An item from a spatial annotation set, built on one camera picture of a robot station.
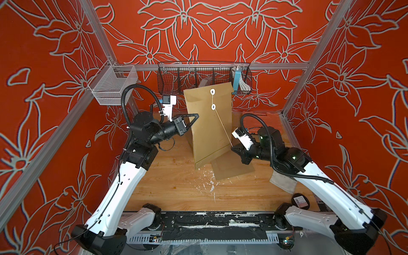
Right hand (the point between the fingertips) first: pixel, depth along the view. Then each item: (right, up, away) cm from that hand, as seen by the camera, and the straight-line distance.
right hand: (229, 148), depth 67 cm
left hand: (-13, +13, -10) cm, 22 cm away
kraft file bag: (+4, -12, +21) cm, 25 cm away
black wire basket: (-29, +42, +32) cm, 60 cm away
